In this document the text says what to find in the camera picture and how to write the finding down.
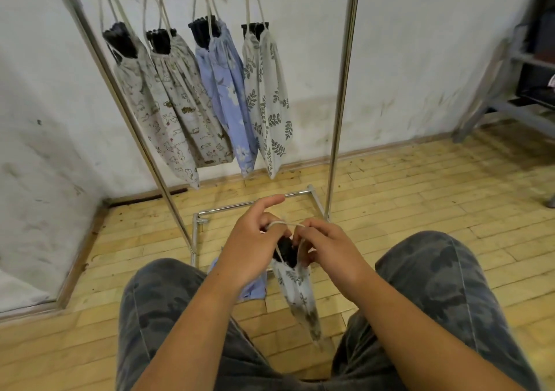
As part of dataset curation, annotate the person's left forearm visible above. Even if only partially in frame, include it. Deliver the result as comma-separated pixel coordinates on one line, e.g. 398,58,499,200
132,280,245,391

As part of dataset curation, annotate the chrome clothes rack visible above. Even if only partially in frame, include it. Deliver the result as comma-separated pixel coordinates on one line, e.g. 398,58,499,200
19,0,364,268

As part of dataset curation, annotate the person's right forearm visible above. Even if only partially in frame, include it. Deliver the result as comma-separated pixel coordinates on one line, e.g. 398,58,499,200
342,271,528,391

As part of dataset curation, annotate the black baseboard strip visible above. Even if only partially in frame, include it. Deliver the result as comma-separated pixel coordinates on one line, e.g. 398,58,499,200
108,186,190,207

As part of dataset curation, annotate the blue floral bag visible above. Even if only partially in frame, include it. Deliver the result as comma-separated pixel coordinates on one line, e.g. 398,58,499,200
207,256,268,303

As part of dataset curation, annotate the grey metal furniture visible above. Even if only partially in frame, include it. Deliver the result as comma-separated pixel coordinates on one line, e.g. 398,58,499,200
452,0,555,144

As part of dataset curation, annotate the person's left hand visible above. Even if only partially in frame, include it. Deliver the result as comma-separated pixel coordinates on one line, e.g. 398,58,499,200
214,194,294,300

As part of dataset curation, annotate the person's right hand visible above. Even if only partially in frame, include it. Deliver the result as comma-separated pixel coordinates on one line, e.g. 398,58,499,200
293,217,376,293

